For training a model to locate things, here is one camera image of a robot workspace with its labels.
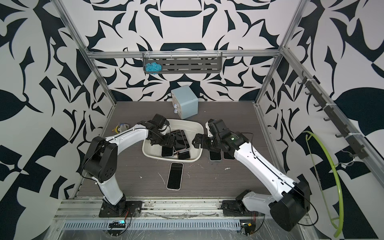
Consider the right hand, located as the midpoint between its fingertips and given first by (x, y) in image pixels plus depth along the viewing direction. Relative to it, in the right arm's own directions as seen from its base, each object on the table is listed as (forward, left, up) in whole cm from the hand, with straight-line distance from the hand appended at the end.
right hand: (197, 141), depth 76 cm
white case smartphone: (-11, +12, -19) cm, 25 cm away
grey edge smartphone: (+1, +17, -12) cm, 21 cm away
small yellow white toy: (+19, +50, -14) cm, 55 cm away
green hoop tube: (-23, -48, +12) cm, 54 cm away
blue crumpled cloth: (+43, +26, +15) cm, 52 cm away
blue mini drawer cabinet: (+31, +7, -5) cm, 32 cm away
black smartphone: (+10, +10, -18) cm, 23 cm away
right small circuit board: (-34, -24, -21) cm, 47 cm away
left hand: (+9, +19, -14) cm, 25 cm away
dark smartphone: (+1, -11, -19) cm, 22 cm away
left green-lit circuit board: (-32, +39, -22) cm, 55 cm away
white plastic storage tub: (+20, +2, -17) cm, 26 cm away
